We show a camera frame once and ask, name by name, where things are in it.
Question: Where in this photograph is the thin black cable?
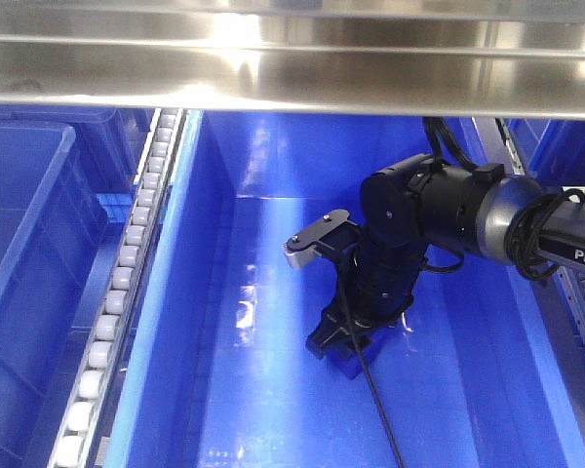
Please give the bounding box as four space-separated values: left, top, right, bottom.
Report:
334 253 406 468

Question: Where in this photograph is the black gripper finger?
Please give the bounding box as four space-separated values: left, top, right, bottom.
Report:
339 339 373 360
305 336 334 362

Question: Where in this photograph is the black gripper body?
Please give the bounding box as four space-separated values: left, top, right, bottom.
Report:
309 292 413 345

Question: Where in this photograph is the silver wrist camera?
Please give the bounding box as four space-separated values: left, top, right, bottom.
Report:
281 208 363 271

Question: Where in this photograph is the long blue plastic bin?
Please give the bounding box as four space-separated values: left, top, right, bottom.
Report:
104 109 585 468

